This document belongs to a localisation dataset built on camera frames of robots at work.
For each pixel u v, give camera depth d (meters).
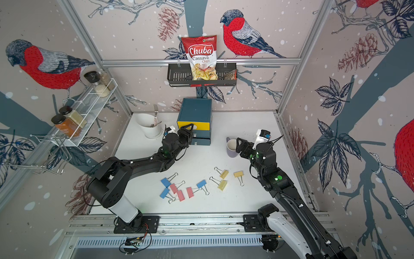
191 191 0.84
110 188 0.46
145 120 1.02
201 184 0.86
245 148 0.64
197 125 0.87
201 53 0.81
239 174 0.88
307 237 0.42
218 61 0.86
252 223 0.73
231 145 0.96
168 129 0.85
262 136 0.63
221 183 0.86
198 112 0.90
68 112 0.65
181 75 0.95
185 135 0.78
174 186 0.86
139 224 0.69
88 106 0.81
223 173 0.88
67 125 0.64
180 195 0.82
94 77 0.78
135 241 0.70
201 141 0.98
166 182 0.87
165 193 0.83
